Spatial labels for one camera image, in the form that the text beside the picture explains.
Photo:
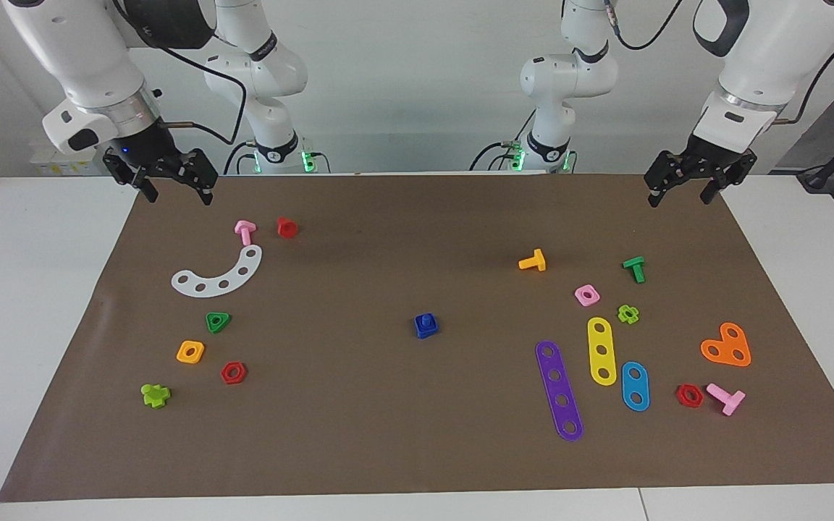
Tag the blue two-hole plate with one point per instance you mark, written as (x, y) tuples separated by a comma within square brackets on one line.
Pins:
[(635, 386)]

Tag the large pink toy bolt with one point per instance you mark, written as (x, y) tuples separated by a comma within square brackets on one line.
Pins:
[(728, 400)]

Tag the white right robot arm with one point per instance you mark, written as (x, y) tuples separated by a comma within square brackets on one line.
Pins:
[(77, 51)]

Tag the orange heart-shaped plate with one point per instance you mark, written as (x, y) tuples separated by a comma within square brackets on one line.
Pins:
[(725, 347)]

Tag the brown table mat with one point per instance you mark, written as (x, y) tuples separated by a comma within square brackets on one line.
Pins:
[(388, 420)]

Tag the orange square nut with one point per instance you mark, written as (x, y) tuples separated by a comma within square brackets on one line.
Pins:
[(199, 347)]

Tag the yellow three-hole plate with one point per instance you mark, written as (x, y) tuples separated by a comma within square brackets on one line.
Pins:
[(601, 340)]

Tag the purple four-hole plate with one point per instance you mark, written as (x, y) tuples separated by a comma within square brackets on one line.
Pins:
[(558, 388)]

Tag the blue toy bolt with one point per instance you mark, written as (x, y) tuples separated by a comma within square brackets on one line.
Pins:
[(426, 317)]

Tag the lime cross-shaped nut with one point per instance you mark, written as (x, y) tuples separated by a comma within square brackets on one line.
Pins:
[(634, 315)]

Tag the pink square nut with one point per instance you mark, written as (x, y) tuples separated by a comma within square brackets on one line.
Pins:
[(578, 292)]

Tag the lime cross-head bolt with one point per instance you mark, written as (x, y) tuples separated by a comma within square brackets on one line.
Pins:
[(155, 396)]

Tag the green triangular nut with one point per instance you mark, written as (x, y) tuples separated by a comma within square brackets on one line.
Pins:
[(224, 319)]

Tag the green toy bolt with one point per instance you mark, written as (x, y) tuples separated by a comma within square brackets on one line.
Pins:
[(635, 268)]

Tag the white box with yellow label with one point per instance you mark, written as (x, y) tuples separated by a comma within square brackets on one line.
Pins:
[(62, 168)]

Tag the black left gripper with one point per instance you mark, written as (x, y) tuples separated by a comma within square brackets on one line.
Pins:
[(706, 163)]

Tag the small pink toy bolt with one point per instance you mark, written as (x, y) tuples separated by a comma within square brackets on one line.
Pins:
[(245, 231)]

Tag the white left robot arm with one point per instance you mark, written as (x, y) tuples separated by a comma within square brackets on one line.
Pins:
[(764, 51)]

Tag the orange toy bolt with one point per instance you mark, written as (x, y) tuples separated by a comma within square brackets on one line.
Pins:
[(535, 262)]

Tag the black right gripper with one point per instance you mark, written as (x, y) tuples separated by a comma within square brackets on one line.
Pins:
[(160, 163)]

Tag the red hexagonal nut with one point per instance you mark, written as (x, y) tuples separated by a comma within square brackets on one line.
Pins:
[(224, 374), (680, 396)]

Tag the white curved five-hole plate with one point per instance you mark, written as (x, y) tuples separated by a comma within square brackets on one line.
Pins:
[(212, 287)]

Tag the red toy bolt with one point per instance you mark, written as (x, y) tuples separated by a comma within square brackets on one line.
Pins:
[(287, 229)]

